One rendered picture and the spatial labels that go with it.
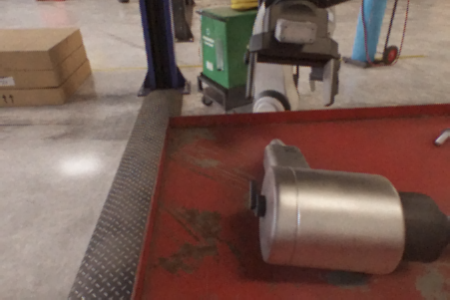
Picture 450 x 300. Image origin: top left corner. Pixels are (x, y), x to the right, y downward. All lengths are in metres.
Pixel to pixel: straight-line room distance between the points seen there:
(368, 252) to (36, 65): 2.91
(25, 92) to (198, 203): 2.81
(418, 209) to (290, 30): 0.23
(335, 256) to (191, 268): 0.14
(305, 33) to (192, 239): 0.27
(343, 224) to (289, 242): 0.05
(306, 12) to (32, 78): 2.78
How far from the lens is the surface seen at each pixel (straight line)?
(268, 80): 1.19
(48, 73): 3.06
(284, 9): 0.48
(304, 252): 0.32
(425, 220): 0.36
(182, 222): 0.42
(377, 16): 3.78
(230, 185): 0.47
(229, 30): 2.27
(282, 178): 0.31
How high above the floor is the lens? 1.14
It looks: 29 degrees down
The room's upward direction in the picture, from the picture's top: 1 degrees counter-clockwise
